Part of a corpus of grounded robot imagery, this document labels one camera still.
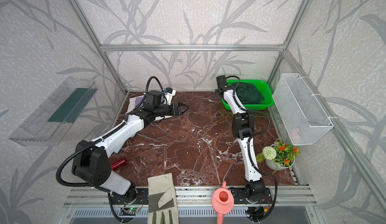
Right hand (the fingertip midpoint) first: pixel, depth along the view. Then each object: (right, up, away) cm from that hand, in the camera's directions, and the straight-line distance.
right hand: (223, 89), depth 110 cm
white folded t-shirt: (-67, -11, -1) cm, 68 cm away
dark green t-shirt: (+18, -3, -1) cm, 18 cm away
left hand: (-25, -10, -28) cm, 39 cm away
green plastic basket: (+33, +1, +4) cm, 33 cm away
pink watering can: (-6, -52, -47) cm, 70 cm away
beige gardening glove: (-34, -59, -40) cm, 79 cm away
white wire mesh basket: (+27, -17, -48) cm, 57 cm away
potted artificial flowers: (+23, -37, -36) cm, 56 cm away
